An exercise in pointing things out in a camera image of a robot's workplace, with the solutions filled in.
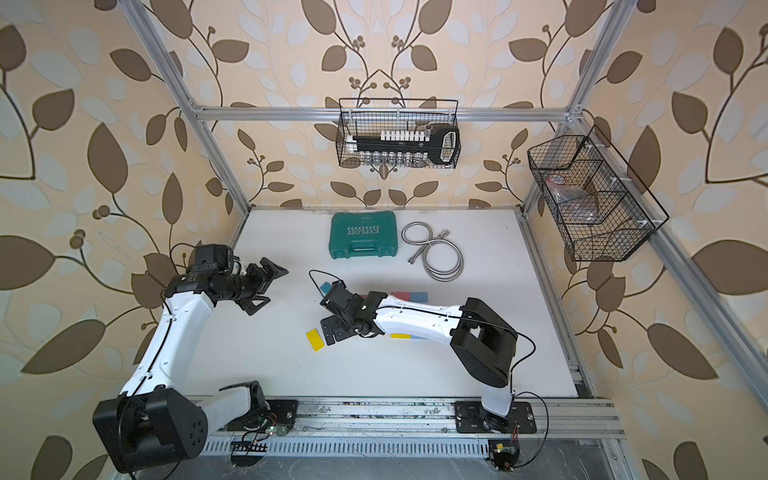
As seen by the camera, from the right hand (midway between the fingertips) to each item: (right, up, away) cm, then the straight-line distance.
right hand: (341, 326), depth 83 cm
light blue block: (+19, +7, -31) cm, 37 cm away
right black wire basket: (+67, +32, -10) cm, 75 cm away
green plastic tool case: (+4, +26, +24) cm, 36 cm away
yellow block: (-9, -6, +6) cm, 12 cm away
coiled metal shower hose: (+32, +17, +22) cm, 43 cm away
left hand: (-17, +14, -4) cm, 22 cm away
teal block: (-8, +8, +15) cm, 19 cm away
